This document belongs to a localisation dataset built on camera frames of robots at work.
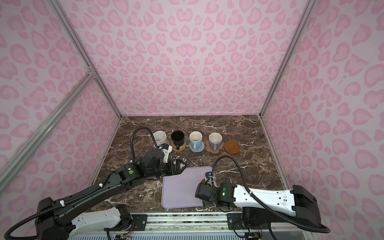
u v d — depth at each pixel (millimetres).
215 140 1019
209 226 722
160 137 1048
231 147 1016
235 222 731
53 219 386
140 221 739
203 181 783
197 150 985
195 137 987
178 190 821
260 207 484
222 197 526
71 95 766
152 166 552
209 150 1001
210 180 682
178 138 967
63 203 408
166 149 685
